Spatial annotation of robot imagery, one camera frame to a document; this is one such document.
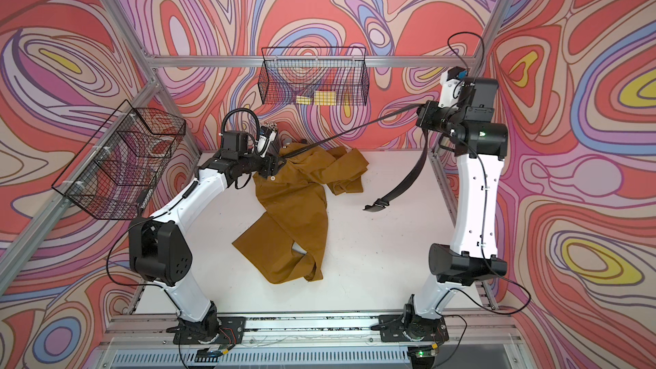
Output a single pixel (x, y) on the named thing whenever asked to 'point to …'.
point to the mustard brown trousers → (288, 244)
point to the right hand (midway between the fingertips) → (423, 114)
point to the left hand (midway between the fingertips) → (278, 159)
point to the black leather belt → (382, 204)
